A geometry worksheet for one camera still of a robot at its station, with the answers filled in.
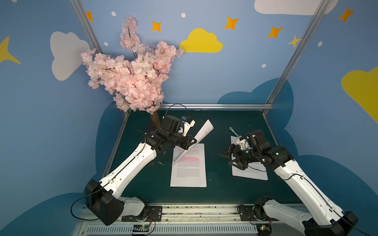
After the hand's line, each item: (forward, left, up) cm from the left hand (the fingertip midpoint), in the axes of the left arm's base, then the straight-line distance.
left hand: (196, 139), depth 73 cm
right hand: (-7, -15, -3) cm, 17 cm away
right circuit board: (-35, -36, -29) cm, 58 cm away
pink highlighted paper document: (-7, +2, -27) cm, 28 cm away
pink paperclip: (+6, +21, -27) cm, 34 cm away
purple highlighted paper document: (+6, -5, +1) cm, 8 cm away
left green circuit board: (-36, +27, -29) cm, 53 cm away
